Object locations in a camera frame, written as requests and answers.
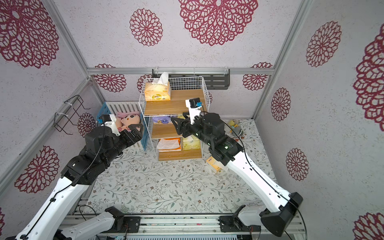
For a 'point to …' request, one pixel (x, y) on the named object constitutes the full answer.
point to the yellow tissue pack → (212, 162)
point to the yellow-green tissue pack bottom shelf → (191, 142)
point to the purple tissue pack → (162, 120)
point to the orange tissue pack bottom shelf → (169, 144)
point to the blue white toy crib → (114, 107)
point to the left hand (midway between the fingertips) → (136, 130)
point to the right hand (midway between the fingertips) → (182, 117)
